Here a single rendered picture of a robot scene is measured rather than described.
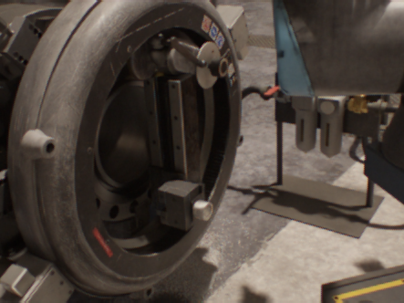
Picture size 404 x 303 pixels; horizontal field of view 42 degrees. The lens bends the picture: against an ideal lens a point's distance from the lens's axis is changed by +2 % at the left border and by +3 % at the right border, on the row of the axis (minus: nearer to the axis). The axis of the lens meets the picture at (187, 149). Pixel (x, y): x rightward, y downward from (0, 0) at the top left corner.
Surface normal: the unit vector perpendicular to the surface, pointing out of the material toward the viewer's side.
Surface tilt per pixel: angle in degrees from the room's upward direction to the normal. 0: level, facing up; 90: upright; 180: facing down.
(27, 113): 60
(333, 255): 0
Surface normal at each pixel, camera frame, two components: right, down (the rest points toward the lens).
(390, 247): -0.07, -0.89
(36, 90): -0.48, -0.22
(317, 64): -0.12, 0.54
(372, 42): -0.14, 0.16
